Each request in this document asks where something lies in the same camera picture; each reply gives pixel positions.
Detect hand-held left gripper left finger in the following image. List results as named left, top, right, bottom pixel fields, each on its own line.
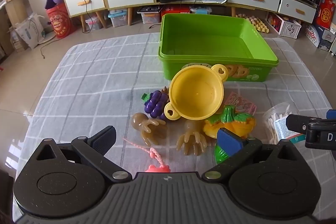
left=34, top=125, right=133, bottom=184

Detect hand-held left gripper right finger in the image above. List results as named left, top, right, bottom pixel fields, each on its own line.
left=201, top=128, right=298, bottom=184

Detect green toy corn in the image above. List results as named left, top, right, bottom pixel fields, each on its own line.
left=214, top=144, right=229, bottom=164

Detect clear cotton swab jar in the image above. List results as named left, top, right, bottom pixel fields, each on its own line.
left=262, top=103, right=306, bottom=144

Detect brown toy octopus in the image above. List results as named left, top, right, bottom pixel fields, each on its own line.
left=131, top=112, right=168, bottom=146
left=176, top=120, right=208, bottom=156

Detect pink card packet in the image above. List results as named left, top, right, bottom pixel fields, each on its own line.
left=223, top=91, right=258, bottom=114

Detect yellow toy pot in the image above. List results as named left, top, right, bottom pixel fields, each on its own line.
left=164, top=64, right=229, bottom=122

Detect pink pig toy with strap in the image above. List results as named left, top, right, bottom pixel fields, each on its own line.
left=123, top=137, right=171, bottom=174

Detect purple toy grapes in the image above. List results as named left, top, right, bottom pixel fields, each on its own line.
left=141, top=90, right=171, bottom=121

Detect green plastic box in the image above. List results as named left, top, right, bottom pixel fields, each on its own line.
left=158, top=13, right=279, bottom=82

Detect grey checked table cloth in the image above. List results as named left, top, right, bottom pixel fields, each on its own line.
left=13, top=32, right=336, bottom=224

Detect blue and white carton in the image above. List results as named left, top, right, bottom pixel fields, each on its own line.
left=304, top=23, right=336, bottom=52

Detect white crate with toys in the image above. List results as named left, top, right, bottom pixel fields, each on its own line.
left=266, top=12, right=302, bottom=37

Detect red gift box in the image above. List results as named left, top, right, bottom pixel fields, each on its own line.
left=314, top=0, right=336, bottom=29

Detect yellow egg tray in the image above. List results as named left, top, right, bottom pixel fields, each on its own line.
left=236, top=13, right=269, bottom=33

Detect small white cabinet drawer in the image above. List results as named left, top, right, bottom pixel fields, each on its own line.
left=278, top=0, right=318, bottom=24

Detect clear storage box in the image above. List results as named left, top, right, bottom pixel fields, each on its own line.
left=85, top=15, right=104, bottom=31

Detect clear box with blue lid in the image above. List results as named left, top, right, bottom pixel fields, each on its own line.
left=108, top=9, right=129, bottom=28
left=191, top=6, right=214, bottom=14

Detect red patterned bag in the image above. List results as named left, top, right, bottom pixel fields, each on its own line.
left=46, top=3, right=72, bottom=39

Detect clear box with black lid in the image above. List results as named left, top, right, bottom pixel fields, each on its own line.
left=137, top=6, right=161, bottom=24

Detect white paper bag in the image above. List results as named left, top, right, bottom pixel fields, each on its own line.
left=14, top=13, right=46, bottom=49

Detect small white drawer with lock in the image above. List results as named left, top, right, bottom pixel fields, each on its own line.
left=64, top=0, right=106, bottom=17

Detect red cardboard box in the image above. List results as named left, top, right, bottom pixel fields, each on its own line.
left=161, top=6, right=191, bottom=17

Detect wooden bookshelf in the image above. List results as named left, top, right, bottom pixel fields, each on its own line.
left=0, top=0, right=29, bottom=56

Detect black floor cable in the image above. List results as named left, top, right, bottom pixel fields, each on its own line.
left=39, top=30, right=63, bottom=59

